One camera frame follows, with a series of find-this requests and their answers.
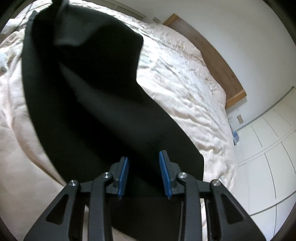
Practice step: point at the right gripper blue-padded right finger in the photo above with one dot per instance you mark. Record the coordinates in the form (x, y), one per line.
(169, 172)

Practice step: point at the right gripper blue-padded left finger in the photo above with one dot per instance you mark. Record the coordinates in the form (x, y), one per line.
(119, 173)

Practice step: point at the black pants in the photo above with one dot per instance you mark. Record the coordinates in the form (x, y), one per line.
(79, 73)

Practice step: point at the blue items on nightstand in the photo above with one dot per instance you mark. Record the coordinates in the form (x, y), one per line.
(235, 137)

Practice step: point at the pale floral duvet bed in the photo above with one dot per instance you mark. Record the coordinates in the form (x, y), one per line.
(171, 71)

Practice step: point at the wooden headboard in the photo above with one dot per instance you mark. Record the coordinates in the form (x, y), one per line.
(216, 64)

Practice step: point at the wall socket plate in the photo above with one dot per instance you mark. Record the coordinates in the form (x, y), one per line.
(240, 119)

